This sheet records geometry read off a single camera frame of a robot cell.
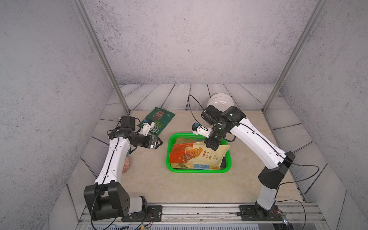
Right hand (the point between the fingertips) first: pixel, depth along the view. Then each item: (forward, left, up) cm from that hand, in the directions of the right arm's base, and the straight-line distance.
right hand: (208, 145), depth 71 cm
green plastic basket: (0, -12, -16) cm, 20 cm away
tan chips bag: (-2, +3, -8) cm, 9 cm away
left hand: (+6, +28, -5) cm, 29 cm away
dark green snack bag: (+42, +34, -25) cm, 59 cm away
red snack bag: (-2, +14, -4) cm, 15 cm away
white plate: (+45, -13, -10) cm, 47 cm away
